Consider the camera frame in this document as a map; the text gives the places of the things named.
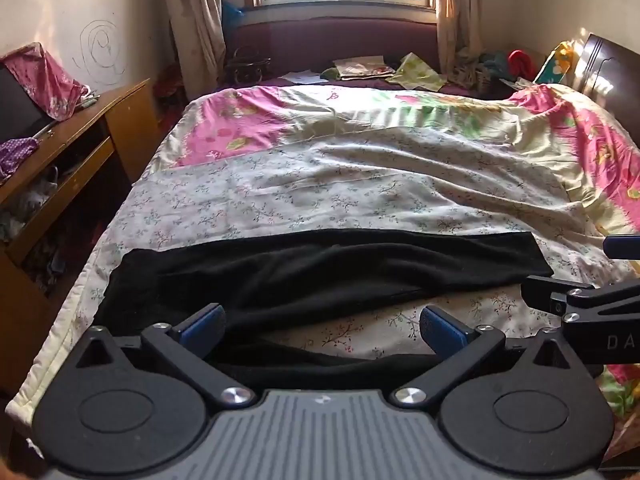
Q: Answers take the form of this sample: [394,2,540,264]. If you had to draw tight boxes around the pink floral cloth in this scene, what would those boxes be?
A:
[0,42,93,122]

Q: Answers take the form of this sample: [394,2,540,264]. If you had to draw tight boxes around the dark red cloth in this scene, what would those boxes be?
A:
[152,62,188,103]

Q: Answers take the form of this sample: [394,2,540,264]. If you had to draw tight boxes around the purple dotted cloth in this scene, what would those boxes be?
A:
[0,137,40,183]

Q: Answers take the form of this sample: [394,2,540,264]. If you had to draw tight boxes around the dark handbag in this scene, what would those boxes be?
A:
[223,45,273,86]

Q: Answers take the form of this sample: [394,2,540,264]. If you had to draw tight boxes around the dark mixed clothes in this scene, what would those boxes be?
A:
[20,230,86,296]

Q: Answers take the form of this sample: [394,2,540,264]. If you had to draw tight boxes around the pile of mixed clothes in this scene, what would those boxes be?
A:
[450,50,511,98]

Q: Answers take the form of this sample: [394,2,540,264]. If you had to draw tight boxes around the wooden desk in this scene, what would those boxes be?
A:
[0,77,161,396]

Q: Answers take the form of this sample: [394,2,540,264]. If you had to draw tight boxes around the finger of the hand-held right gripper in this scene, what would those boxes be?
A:
[602,232,640,261]
[520,274,640,317]

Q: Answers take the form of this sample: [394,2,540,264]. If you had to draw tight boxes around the open book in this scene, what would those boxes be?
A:
[332,55,398,81]

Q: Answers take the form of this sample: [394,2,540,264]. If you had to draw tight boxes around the green yellow cloth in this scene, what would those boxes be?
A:
[390,52,447,92]

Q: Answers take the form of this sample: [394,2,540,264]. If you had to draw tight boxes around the crumpled grey clothes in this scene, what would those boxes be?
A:
[0,165,66,241]

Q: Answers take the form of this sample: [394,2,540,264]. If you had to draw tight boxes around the dark wooden headboard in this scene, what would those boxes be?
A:
[575,32,640,126]

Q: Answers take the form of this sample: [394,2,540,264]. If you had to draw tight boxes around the white papers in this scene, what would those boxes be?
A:
[277,69,326,86]

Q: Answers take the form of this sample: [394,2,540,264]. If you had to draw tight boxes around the black monitor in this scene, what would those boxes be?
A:
[0,67,56,141]

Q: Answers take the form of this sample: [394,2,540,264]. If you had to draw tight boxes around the yellow green printed box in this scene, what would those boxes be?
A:
[534,40,586,86]

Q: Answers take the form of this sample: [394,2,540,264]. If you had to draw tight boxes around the white floral bed sheet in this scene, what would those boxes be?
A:
[10,125,640,417]

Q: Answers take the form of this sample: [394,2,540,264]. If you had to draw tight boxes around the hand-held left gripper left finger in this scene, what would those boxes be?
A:
[72,302,258,409]

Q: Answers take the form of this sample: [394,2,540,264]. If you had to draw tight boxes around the black pants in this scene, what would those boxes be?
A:
[94,229,555,391]

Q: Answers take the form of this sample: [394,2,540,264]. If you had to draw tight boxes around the beige curtain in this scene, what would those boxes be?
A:
[435,0,483,86]
[160,0,228,103]

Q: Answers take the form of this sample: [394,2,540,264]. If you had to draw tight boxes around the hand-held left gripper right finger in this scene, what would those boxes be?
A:
[390,305,596,410]

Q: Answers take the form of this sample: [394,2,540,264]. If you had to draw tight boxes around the pink yellow printed quilt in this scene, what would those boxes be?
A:
[172,82,640,418]

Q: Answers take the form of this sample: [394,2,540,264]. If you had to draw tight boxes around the red plastic object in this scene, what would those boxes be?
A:
[507,50,535,81]

